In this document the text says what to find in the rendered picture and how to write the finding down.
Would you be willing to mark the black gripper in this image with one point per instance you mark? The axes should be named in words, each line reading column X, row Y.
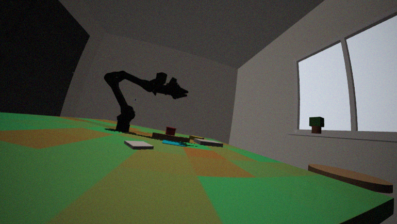
column 175, row 91

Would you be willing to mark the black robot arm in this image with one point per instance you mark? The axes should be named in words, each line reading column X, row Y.
column 127, row 112

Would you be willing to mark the beige flat rectangular box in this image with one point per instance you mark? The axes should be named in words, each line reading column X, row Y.
column 208, row 142

